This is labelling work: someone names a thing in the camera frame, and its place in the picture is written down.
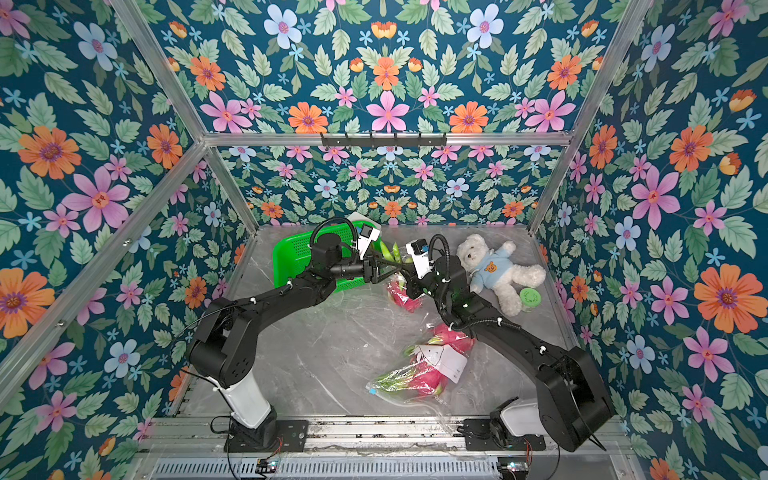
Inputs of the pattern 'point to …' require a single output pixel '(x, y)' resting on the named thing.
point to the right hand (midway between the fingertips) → (409, 260)
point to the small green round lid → (530, 297)
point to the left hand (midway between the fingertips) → (397, 263)
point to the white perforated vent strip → (325, 468)
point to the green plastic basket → (293, 253)
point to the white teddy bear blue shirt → (492, 269)
